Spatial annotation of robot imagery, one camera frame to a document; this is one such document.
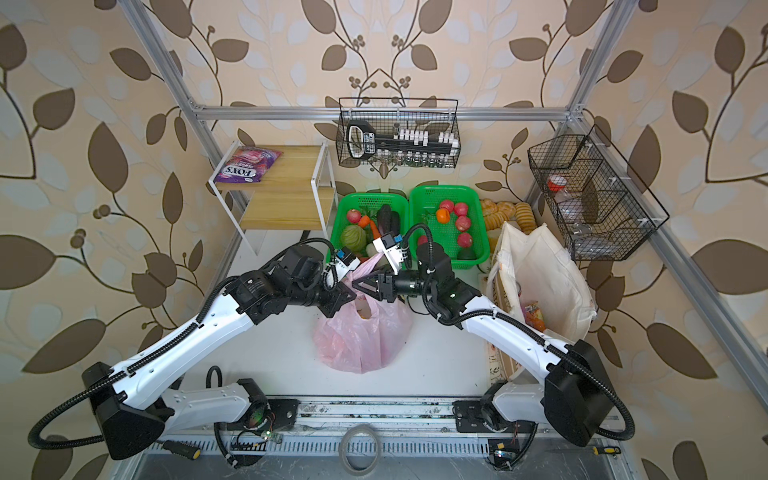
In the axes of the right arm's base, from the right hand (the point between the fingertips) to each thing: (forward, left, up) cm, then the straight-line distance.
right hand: (357, 284), depth 68 cm
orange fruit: (+42, -28, -22) cm, 55 cm away
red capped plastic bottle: (+26, -54, +6) cm, 60 cm away
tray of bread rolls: (+42, -49, -22) cm, 68 cm away
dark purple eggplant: (+38, -8, -21) cm, 44 cm away
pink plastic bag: (-8, -2, -10) cm, 13 cm away
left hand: (0, +1, -4) cm, 4 cm away
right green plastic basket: (+43, -34, -24) cm, 60 cm away
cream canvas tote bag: (+11, -48, -11) cm, 50 cm away
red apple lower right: (+30, -34, -22) cm, 51 cm away
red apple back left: (+48, -31, -22) cm, 61 cm away
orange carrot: (+42, +2, -25) cm, 49 cm away
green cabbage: (+30, +5, -19) cm, 36 cm away
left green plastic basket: (+56, +1, -26) cm, 62 cm away
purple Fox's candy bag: (+36, +33, +8) cm, 49 cm away
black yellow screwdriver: (-28, +42, -25) cm, 56 cm away
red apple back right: (+46, -36, -23) cm, 63 cm away
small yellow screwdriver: (-31, -59, -27) cm, 72 cm away
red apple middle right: (+38, -35, -22) cm, 56 cm away
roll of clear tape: (-27, +4, -24) cm, 36 cm away
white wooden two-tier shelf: (+45, +25, -12) cm, 52 cm away
